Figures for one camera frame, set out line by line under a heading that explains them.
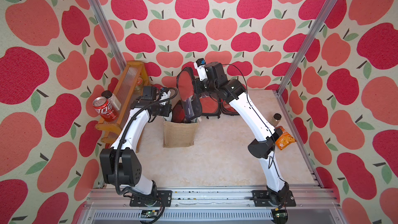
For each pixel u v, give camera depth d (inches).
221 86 22.1
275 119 37.1
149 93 25.7
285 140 35.7
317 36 34.1
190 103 31.2
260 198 29.4
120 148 17.2
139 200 28.9
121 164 16.9
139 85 39.8
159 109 28.1
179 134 31.5
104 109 24.7
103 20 32.4
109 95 26.2
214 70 21.5
